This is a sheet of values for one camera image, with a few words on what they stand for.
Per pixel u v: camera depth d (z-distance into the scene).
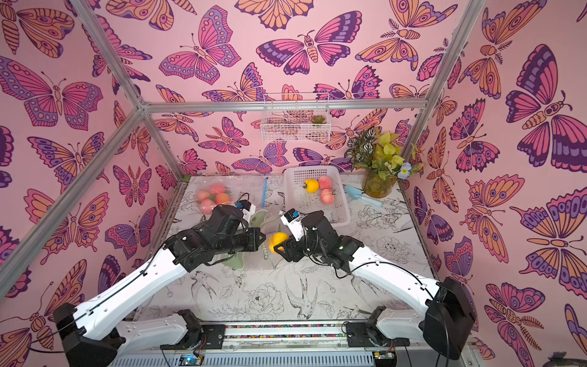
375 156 1.06
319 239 0.57
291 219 0.66
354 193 1.13
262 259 0.74
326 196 1.04
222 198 1.04
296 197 1.12
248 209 0.65
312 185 1.09
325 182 1.09
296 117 0.95
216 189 1.09
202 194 1.05
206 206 1.01
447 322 0.39
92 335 0.38
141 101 0.92
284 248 0.67
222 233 0.53
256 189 1.16
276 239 0.73
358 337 0.73
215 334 0.74
